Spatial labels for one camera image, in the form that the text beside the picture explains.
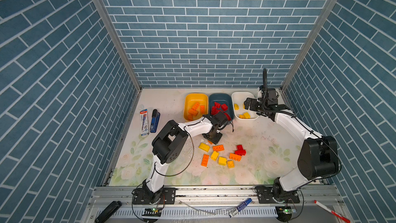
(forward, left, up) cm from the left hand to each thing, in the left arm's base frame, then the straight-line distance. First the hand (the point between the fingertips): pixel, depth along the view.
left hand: (214, 140), depth 93 cm
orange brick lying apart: (-12, +6, +1) cm, 14 cm away
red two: (+25, -4, +3) cm, 26 cm away
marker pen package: (+12, +46, +1) cm, 47 cm away
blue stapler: (+14, +38, +3) cm, 41 cm away
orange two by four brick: (-12, -11, +2) cm, 16 cm away
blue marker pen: (-33, -12, +2) cm, 35 cm away
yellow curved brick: (-5, +7, +1) cm, 8 cm away
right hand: (+16, -21, +18) cm, 32 cm away
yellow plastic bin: (+30, +16, +3) cm, 35 cm away
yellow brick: (+16, -23, +3) cm, 28 cm away
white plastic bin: (+30, -19, +4) cm, 36 cm away
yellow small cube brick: (-10, +1, +2) cm, 11 cm away
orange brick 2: (+20, +14, +1) cm, 25 cm away
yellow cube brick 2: (-14, -3, +2) cm, 14 cm away
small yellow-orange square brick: (-15, -8, 0) cm, 17 cm away
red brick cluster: (-8, -14, +1) cm, 16 cm away
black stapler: (-35, +50, +2) cm, 61 cm away
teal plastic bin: (+29, -7, +5) cm, 31 cm away
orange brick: (+25, +11, +2) cm, 28 cm away
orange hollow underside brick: (-6, -2, +1) cm, 6 cm away
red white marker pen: (-40, -56, +1) cm, 69 cm away
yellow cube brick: (+23, -16, +4) cm, 28 cm away
